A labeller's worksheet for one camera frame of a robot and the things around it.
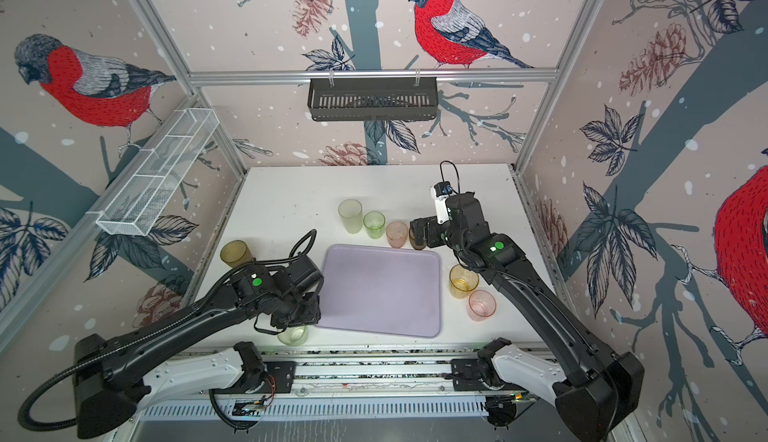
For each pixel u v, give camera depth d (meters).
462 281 0.89
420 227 0.66
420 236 0.67
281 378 0.73
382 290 0.92
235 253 0.90
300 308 0.63
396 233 1.00
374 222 1.01
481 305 0.85
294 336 0.80
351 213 0.97
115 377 0.39
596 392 0.36
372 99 1.06
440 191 0.65
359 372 0.76
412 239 0.95
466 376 0.73
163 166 0.80
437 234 0.66
